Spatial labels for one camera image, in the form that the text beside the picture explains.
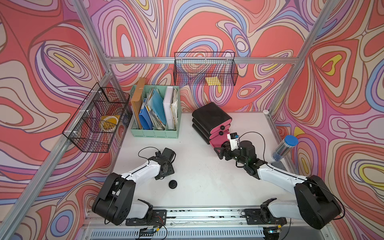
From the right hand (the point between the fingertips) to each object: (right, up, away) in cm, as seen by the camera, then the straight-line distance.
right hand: (221, 150), depth 87 cm
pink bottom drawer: (0, +3, +12) cm, 12 cm away
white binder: (-31, +26, +4) cm, 41 cm away
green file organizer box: (-41, +11, +19) cm, 47 cm away
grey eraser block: (+36, -9, +3) cm, 37 cm away
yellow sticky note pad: (-4, +42, +4) cm, 42 cm away
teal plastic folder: (-40, +29, +7) cm, 50 cm away
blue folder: (-47, +19, +6) cm, 51 cm away
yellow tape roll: (-57, +16, -17) cm, 61 cm away
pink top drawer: (+1, +14, +5) cm, 14 cm away
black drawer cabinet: (-4, +16, +5) cm, 17 cm away
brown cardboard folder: (-48, +27, -5) cm, 55 cm away
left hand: (-31, -14, +3) cm, 35 cm away
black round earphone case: (-28, -19, -4) cm, 34 cm away
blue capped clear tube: (+35, +2, -4) cm, 35 cm away
